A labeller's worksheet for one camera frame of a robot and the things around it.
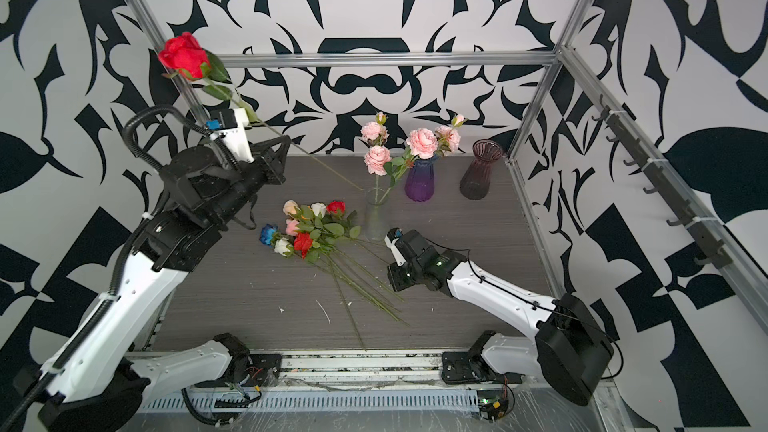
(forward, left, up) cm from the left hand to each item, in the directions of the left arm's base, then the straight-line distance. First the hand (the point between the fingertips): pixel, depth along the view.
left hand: (287, 132), depth 57 cm
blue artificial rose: (+5, +18, -44) cm, 48 cm away
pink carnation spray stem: (+8, -17, -16) cm, 24 cm away
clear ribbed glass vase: (+7, -16, -39) cm, 43 cm away
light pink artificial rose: (+6, +10, -44) cm, 45 cm away
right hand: (-11, -20, -41) cm, 46 cm away
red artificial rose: (+14, -3, -44) cm, 47 cm away
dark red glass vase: (+19, -49, -39) cm, 65 cm away
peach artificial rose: (+14, +12, -43) cm, 47 cm away
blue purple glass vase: (+19, -31, -38) cm, 53 cm away
